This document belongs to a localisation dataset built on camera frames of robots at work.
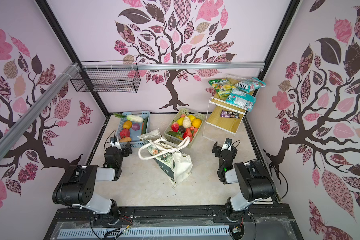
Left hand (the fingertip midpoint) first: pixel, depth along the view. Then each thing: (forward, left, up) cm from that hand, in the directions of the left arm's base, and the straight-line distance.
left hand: (122, 144), depth 93 cm
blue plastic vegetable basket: (+19, -1, -3) cm, 19 cm away
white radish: (+25, +1, -1) cm, 25 cm away
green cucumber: (+22, -11, -1) cm, 25 cm away
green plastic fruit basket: (+5, -34, -2) cm, 35 cm away
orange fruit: (+19, -49, -1) cm, 52 cm away
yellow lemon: (+24, -45, 0) cm, 51 cm away
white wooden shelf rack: (+7, -63, +25) cm, 68 cm away
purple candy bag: (+16, -70, +11) cm, 72 cm away
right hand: (0, -66, +3) cm, 66 cm away
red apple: (+14, -33, 0) cm, 36 cm away
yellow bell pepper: (+19, +2, -2) cm, 19 cm away
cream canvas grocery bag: (-19, -35, +11) cm, 41 cm away
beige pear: (+17, -41, +1) cm, 45 cm away
